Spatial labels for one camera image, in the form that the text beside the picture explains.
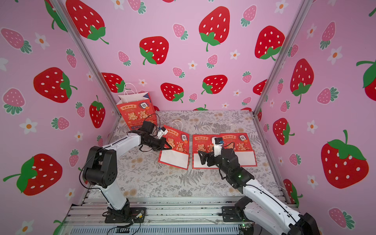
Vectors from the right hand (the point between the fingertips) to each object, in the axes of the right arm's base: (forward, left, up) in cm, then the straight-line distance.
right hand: (208, 148), depth 78 cm
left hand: (+5, +22, -9) cm, 24 cm away
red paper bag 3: (+27, +48, +4) cm, 55 cm away
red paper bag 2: (+15, +2, -18) cm, 23 cm away
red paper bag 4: (+3, +18, -15) cm, 23 cm away
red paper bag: (+18, -24, -19) cm, 36 cm away
